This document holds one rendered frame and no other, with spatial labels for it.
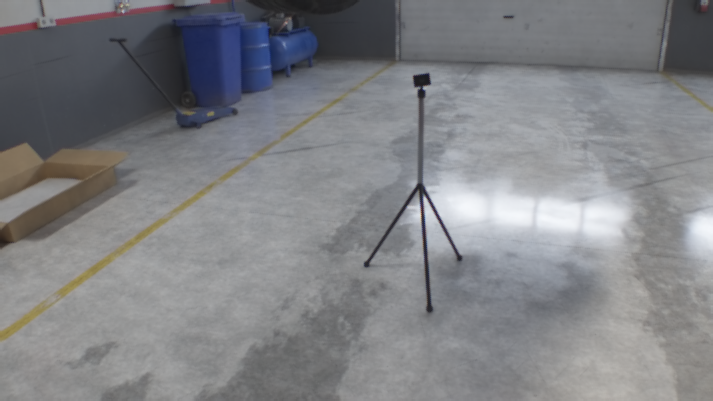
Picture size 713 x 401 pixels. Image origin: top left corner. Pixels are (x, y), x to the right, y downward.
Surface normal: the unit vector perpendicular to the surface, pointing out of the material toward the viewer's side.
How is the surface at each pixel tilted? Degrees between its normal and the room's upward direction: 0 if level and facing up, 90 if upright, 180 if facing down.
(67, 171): 90
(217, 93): 93
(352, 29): 90
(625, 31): 90
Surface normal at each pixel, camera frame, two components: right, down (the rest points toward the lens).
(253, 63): 0.39, 0.36
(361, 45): -0.29, 0.39
